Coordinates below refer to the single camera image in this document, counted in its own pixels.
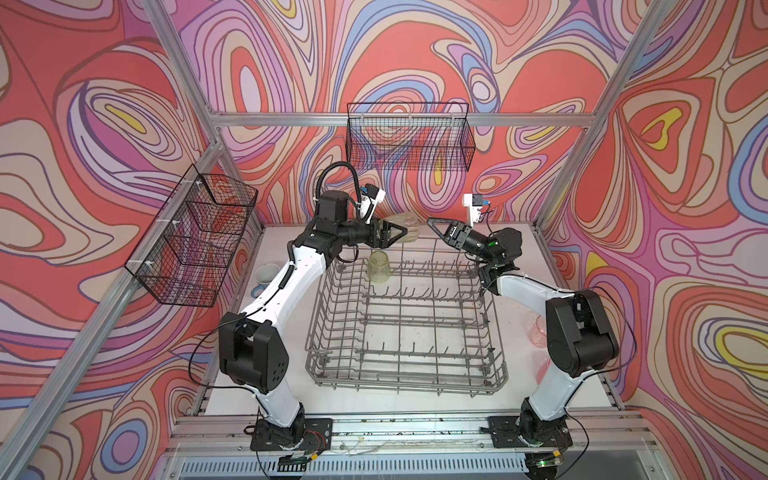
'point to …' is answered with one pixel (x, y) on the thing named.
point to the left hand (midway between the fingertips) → (399, 227)
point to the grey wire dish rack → (409, 316)
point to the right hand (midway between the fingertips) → (429, 227)
